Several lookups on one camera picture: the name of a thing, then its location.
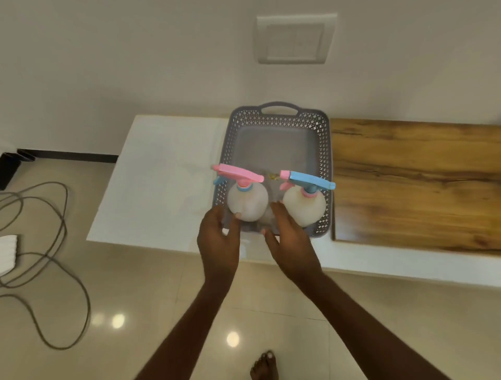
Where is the person's left hand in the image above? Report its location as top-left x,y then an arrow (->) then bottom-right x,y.
197,204 -> 243,292

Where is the person's right hand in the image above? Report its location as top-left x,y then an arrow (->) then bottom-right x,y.
261,201 -> 326,290

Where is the grey plastic basket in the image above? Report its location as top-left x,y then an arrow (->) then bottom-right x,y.
213,101 -> 335,239

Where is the wooden cabinet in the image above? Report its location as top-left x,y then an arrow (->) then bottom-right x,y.
330,118 -> 501,257

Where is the person's right forearm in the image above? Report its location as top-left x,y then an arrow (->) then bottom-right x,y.
295,274 -> 451,380

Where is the person's left forearm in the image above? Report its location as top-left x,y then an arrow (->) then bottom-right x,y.
135,280 -> 232,380

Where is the person's left foot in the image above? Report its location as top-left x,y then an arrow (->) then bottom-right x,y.
249,349 -> 280,380

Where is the black baseboard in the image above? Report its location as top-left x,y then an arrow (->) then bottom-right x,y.
17,148 -> 119,164

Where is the white power strip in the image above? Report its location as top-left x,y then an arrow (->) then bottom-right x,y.
0,234 -> 19,278

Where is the black stand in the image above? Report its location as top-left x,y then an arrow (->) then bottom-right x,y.
0,150 -> 36,192

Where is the grey floor cable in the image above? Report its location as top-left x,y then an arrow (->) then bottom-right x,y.
0,181 -> 92,351

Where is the white wall switch plate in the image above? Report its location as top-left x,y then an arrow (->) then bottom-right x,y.
252,14 -> 338,65

